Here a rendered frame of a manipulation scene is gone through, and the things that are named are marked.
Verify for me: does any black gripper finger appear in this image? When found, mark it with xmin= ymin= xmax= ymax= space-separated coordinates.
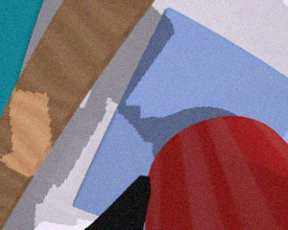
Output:
xmin=84 ymin=175 xmax=152 ymax=230

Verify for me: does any brown wooden bar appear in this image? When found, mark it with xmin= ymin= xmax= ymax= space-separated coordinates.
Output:
xmin=0 ymin=0 xmax=155 ymax=230

